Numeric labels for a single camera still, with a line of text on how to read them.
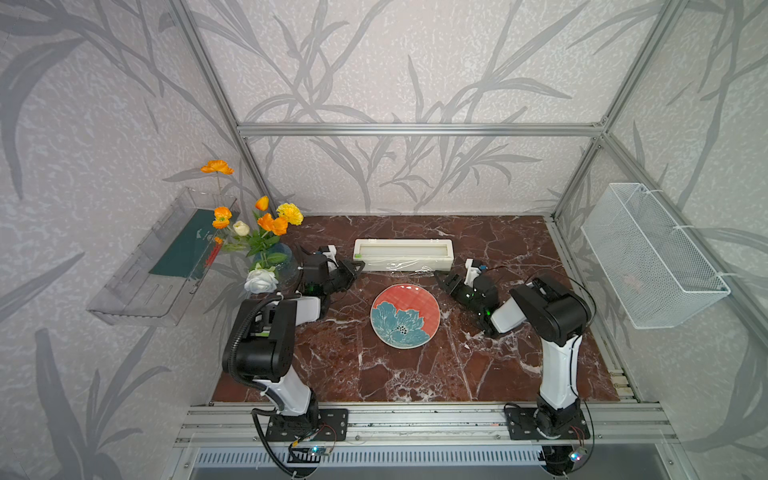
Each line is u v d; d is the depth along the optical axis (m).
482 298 0.78
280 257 0.79
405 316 0.92
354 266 0.87
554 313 0.55
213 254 0.69
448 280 0.89
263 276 0.71
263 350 0.47
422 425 0.75
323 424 0.72
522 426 0.73
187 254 0.68
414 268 0.97
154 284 0.64
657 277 0.60
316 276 0.74
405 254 0.98
